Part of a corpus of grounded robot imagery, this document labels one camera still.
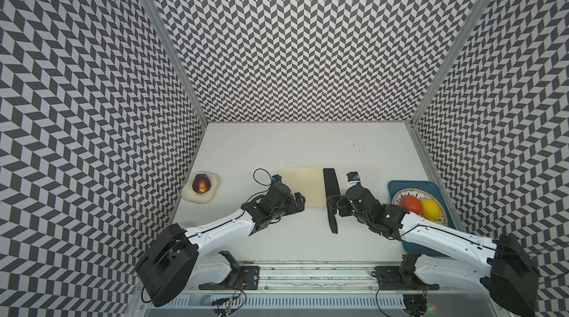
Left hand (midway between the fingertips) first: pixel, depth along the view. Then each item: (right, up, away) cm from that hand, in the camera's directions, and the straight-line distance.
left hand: (295, 203), depth 85 cm
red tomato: (+45, 0, 0) cm, 45 cm away
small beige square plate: (-45, +1, +7) cm, 45 cm away
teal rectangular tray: (+44, +5, +11) cm, 45 cm away
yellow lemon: (+52, -2, 0) cm, 52 cm away
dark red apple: (-38, +7, +4) cm, 39 cm away
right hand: (+17, +2, -3) cm, 17 cm away
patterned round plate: (+57, -5, 0) cm, 57 cm away
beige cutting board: (+6, +7, +11) cm, 14 cm away
